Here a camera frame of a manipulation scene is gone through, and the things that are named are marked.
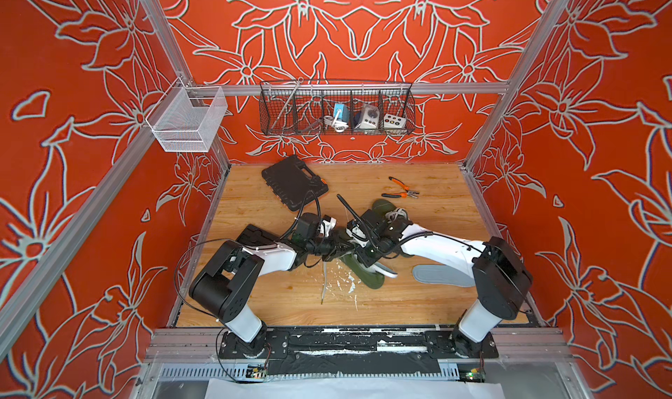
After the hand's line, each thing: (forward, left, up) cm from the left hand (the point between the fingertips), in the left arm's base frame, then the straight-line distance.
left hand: (355, 246), depth 83 cm
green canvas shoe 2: (+17, -13, -2) cm, 21 cm away
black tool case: (+30, +26, -4) cm, 40 cm away
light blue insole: (-8, -7, +2) cm, 11 cm away
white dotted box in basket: (+41, -12, +21) cm, 47 cm away
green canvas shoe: (-7, -4, -5) cm, 9 cm away
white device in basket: (+38, -3, +23) cm, 45 cm away
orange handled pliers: (+30, -21, -7) cm, 37 cm away
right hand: (-3, 0, -3) cm, 4 cm away
